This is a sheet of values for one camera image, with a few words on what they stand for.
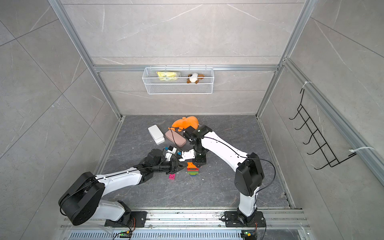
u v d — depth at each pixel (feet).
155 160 2.22
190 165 2.61
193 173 2.80
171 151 2.61
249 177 1.54
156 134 3.33
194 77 2.82
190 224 2.39
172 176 2.87
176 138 3.44
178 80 2.87
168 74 2.73
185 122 3.52
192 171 2.73
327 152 2.06
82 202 1.39
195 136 1.91
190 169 2.64
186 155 2.33
